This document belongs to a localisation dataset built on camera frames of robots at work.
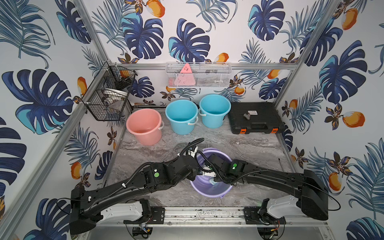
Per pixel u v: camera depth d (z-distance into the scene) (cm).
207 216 76
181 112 101
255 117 107
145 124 94
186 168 48
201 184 83
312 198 39
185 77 90
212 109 111
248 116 106
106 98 84
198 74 92
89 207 40
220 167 60
